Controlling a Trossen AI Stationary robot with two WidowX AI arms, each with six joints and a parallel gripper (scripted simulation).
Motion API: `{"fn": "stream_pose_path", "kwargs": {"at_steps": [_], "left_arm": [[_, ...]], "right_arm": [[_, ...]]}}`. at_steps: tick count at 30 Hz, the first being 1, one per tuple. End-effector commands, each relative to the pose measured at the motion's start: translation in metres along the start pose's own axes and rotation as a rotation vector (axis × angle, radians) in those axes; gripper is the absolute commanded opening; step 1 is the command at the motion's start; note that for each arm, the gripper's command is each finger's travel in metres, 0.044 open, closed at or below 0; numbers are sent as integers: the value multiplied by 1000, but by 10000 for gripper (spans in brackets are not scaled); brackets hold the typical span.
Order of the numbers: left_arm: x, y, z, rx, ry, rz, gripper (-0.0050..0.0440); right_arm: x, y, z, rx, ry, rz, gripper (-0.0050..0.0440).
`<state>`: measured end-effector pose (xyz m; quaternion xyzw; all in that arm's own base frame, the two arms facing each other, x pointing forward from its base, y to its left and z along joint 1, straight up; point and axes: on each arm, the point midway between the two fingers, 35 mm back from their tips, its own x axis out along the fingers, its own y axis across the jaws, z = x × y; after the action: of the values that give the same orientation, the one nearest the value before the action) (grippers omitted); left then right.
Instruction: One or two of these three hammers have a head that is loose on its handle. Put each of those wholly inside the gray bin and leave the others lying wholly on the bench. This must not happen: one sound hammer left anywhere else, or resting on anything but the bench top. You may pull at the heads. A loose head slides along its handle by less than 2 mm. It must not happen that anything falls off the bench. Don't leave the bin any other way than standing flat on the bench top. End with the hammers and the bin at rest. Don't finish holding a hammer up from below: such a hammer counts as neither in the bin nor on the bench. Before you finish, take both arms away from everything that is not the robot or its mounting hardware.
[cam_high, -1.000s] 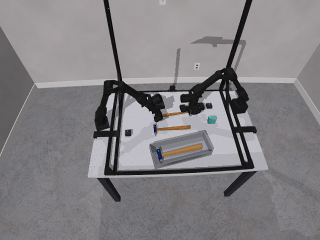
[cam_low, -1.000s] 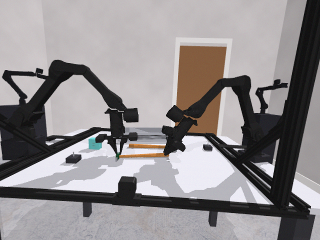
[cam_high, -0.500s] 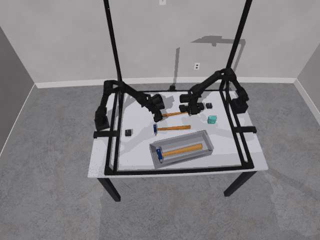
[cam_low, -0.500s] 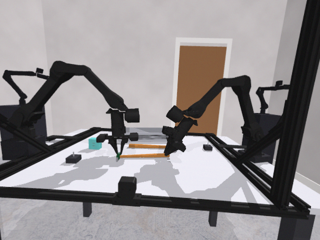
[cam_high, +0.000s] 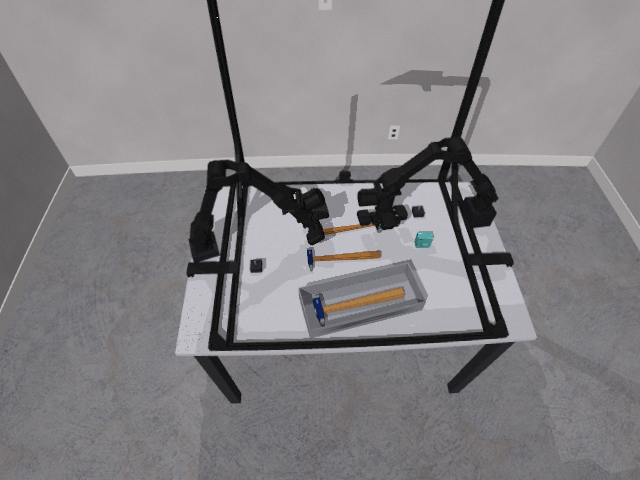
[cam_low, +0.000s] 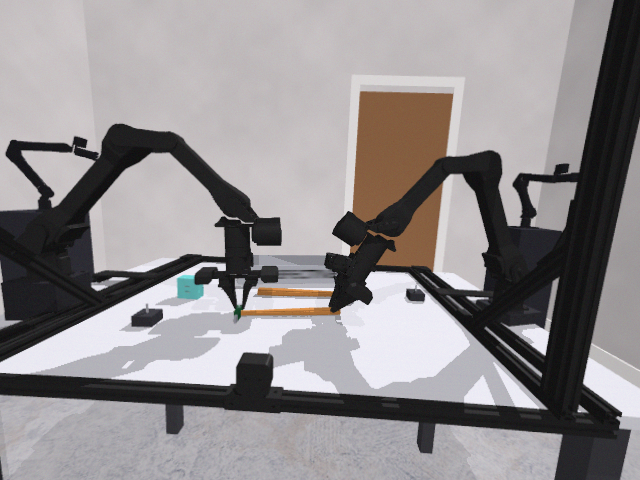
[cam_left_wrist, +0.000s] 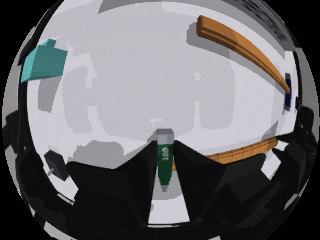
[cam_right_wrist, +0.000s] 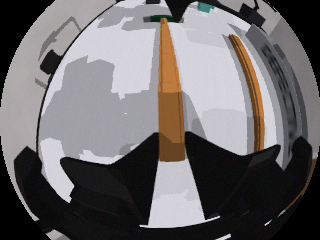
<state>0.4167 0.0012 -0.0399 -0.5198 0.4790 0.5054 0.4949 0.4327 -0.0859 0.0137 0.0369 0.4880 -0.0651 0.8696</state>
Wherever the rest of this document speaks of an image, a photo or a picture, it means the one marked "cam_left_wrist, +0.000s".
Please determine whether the teal cube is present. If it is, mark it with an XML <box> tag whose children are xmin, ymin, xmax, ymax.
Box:
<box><xmin>21</xmin><ymin>39</ymin><xmax>68</xmax><ymax>82</ymax></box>

